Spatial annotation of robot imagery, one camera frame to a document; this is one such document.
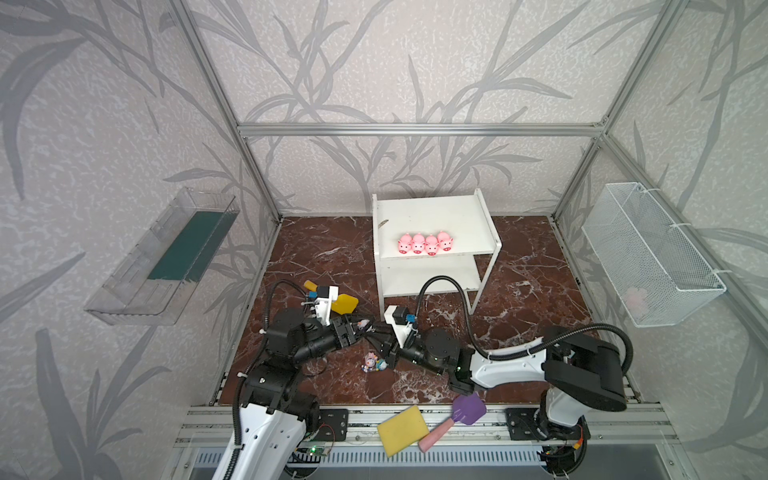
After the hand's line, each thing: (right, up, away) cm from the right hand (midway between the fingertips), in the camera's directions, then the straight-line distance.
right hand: (368, 319), depth 71 cm
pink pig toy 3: (+15, +18, -4) cm, 23 cm away
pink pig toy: (+9, +18, -4) cm, 20 cm away
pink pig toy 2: (+12, +18, -4) cm, 22 cm away
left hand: (+2, +1, -3) cm, 4 cm away
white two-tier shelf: (+24, +25, +5) cm, 35 cm away
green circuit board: (-14, -32, 0) cm, 34 cm away
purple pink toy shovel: (+25, -24, +4) cm, 35 cm away
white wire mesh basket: (+62, +11, -9) cm, 64 cm away
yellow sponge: (+8, -28, +2) cm, 29 cm away
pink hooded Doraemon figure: (-1, -15, +11) cm, 19 cm away
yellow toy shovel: (-11, -2, +25) cm, 27 cm away
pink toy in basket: (+66, +4, +3) cm, 67 cm away
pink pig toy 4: (+18, +19, -3) cm, 26 cm away
